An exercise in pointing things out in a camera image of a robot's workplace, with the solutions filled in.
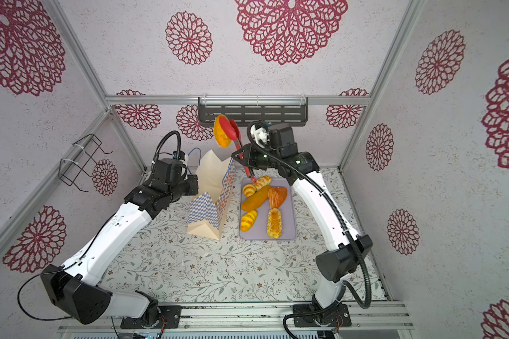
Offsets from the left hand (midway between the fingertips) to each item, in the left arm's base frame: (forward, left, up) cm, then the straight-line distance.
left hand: (194, 182), depth 78 cm
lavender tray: (-6, -24, -26) cm, 36 cm away
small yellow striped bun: (-2, -20, -24) cm, 31 cm away
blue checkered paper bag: (-6, -4, -11) cm, 13 cm away
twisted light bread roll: (+20, -27, -24) cm, 41 cm away
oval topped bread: (-6, -31, -23) cm, 39 cm away
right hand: (0, -16, +15) cm, 22 cm away
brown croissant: (+10, -34, -22) cm, 42 cm away
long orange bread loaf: (+9, -23, -24) cm, 34 cm away
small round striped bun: (+14, -20, -22) cm, 32 cm away
